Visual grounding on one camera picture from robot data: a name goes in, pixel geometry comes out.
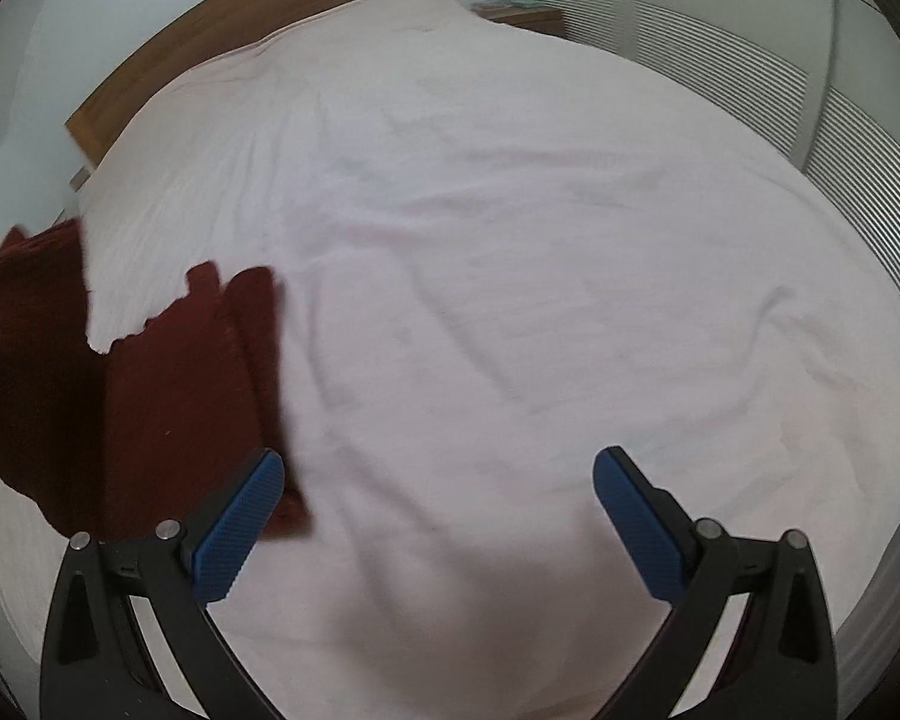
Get white bed sheet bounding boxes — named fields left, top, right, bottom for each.
left=0, top=0, right=900, bottom=720

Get dark red knitted sweater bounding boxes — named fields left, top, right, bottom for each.
left=0, top=220, right=286, bottom=541

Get wooden headboard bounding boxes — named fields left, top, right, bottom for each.
left=66, top=0, right=352, bottom=166

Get white wardrobe doors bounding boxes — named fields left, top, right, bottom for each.
left=535, top=0, right=900, bottom=291

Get wooden nightstand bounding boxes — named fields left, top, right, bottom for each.
left=470, top=0, right=567, bottom=37

